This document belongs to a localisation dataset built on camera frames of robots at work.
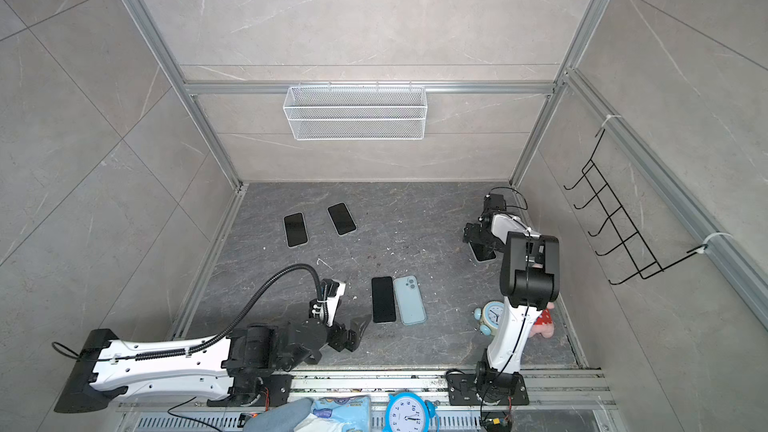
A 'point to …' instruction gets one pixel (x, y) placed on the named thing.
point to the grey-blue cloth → (278, 418)
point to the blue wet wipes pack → (339, 414)
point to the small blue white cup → (489, 316)
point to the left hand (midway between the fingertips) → (358, 307)
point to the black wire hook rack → (630, 241)
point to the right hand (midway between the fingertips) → (482, 237)
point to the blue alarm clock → (409, 412)
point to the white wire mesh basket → (359, 113)
